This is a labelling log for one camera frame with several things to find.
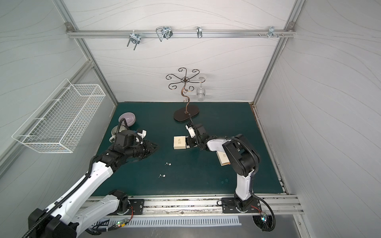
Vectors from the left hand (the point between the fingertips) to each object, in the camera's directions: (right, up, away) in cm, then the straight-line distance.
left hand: (160, 147), depth 75 cm
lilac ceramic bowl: (-30, +15, +32) cm, 46 cm away
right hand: (+14, +3, +22) cm, 26 cm away
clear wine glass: (+22, +32, +21) cm, 44 cm away
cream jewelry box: (+35, -9, +13) cm, 39 cm away
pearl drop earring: (+3, -13, +13) cm, 19 cm away
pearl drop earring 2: (0, -19, +9) cm, 20 cm away
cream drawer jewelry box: (+8, -1, +20) cm, 22 cm away
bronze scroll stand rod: (+13, +38, +15) cm, 43 cm away
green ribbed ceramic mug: (-35, +1, +18) cm, 39 cm away
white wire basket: (-46, +13, -6) cm, 48 cm away
